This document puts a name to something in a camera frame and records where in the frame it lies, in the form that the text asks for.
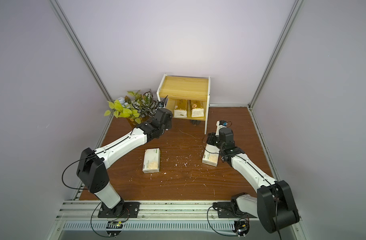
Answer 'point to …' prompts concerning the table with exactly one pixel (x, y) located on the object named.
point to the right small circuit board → (241, 228)
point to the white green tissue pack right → (211, 155)
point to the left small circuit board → (114, 224)
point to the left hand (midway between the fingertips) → (168, 117)
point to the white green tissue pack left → (151, 161)
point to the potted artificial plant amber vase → (135, 106)
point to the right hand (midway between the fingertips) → (208, 130)
